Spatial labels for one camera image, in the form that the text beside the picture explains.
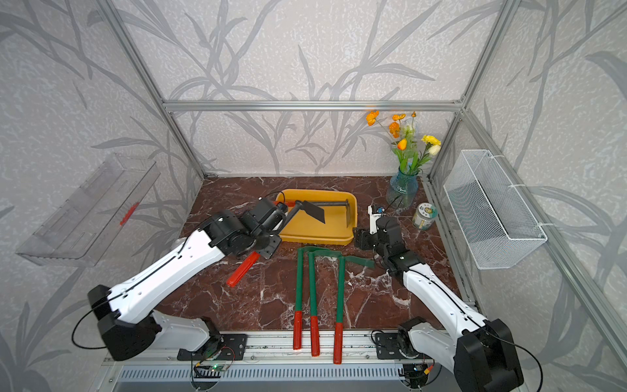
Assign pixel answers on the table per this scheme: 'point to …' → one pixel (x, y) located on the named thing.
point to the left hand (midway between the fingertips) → (272, 242)
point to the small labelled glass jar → (424, 216)
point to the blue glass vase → (402, 189)
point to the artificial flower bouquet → (410, 155)
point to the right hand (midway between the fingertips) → (362, 226)
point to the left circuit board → (203, 371)
